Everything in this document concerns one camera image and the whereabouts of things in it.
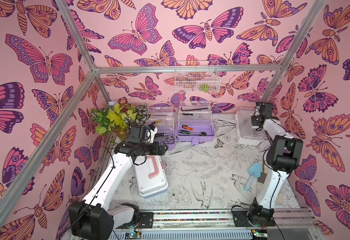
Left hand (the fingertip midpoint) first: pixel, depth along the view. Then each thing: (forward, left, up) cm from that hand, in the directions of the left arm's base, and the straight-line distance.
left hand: (162, 146), depth 79 cm
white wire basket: (+50, -20, +6) cm, 54 cm away
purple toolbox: (+35, -21, -19) cm, 45 cm away
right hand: (+25, -65, -6) cm, 70 cm away
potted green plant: (+17, +27, +4) cm, 32 cm away
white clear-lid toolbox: (+16, -54, -12) cm, 57 cm away
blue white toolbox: (-15, +5, -8) cm, 17 cm away
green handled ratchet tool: (+23, -15, -17) cm, 32 cm away
